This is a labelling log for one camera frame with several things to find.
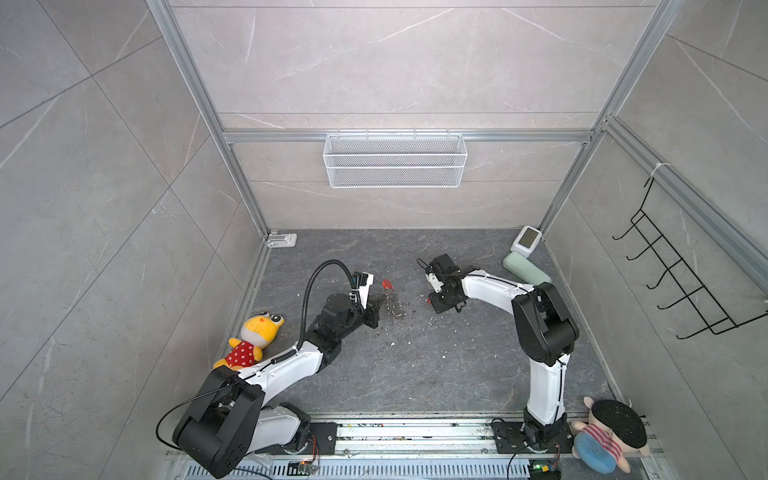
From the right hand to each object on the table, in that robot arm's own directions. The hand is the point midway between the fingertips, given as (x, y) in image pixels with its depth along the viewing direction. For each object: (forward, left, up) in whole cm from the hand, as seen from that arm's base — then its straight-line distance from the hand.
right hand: (440, 300), depth 100 cm
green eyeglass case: (+11, -33, 0) cm, 35 cm away
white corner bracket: (+28, +61, +2) cm, 67 cm away
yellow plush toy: (-14, +55, +8) cm, 58 cm away
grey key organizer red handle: (-1, +16, 0) cm, 16 cm away
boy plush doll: (-41, -35, +7) cm, 54 cm away
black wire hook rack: (-25, -48, +32) cm, 64 cm away
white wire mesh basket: (+38, +14, +30) cm, 50 cm away
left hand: (-6, +19, +17) cm, 26 cm away
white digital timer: (+23, -35, +4) cm, 42 cm away
